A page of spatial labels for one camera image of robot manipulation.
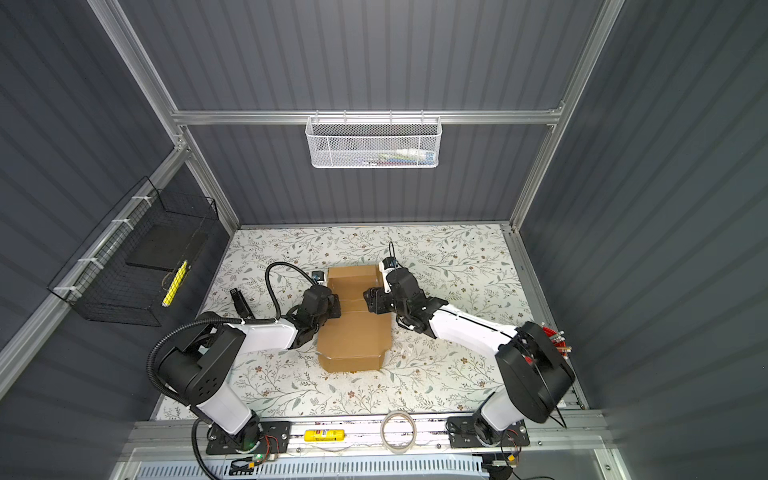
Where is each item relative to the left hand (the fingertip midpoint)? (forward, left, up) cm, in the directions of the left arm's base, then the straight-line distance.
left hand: (335, 296), depth 95 cm
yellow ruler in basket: (-9, +34, +23) cm, 42 cm away
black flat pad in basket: (+3, +40, +24) cm, 47 cm away
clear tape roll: (-39, -13, -3) cm, 41 cm away
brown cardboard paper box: (-11, -6, -10) cm, 16 cm away
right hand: (-6, -13, +9) cm, 17 cm away
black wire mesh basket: (-6, +47, +24) cm, 53 cm away
